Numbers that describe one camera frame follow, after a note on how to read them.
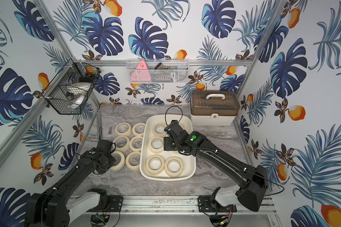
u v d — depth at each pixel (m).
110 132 1.03
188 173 0.86
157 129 1.05
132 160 0.90
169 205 0.75
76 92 0.81
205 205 0.73
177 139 0.53
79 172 0.52
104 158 0.64
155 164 0.88
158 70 0.92
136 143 0.98
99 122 1.10
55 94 0.75
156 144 0.98
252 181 0.39
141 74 0.90
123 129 1.05
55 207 0.39
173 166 0.86
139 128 1.06
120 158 0.85
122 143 0.98
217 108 1.09
